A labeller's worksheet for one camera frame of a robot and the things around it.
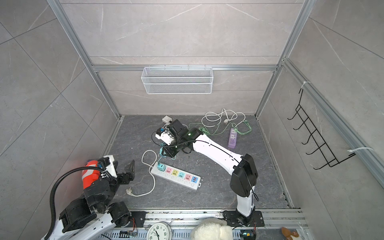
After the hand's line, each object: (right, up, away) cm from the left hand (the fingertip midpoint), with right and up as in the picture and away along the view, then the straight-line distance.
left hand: (126, 159), depth 67 cm
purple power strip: (+58, +6, +34) cm, 67 cm away
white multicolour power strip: (+24, -15, +19) cm, 34 cm away
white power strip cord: (-5, -20, +14) cm, 25 cm away
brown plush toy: (+75, -35, +2) cm, 83 cm away
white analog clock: (+15, -33, +1) cm, 36 cm away
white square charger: (+10, +21, +47) cm, 53 cm away
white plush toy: (+38, -23, -12) cm, 46 cm away
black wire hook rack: (+86, +2, -8) cm, 87 cm away
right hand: (+16, +3, +11) cm, 19 cm away
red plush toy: (-27, -12, +13) cm, 32 cm away
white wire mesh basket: (+19, +47, +34) cm, 61 cm away
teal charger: (+12, -8, +18) cm, 23 cm away
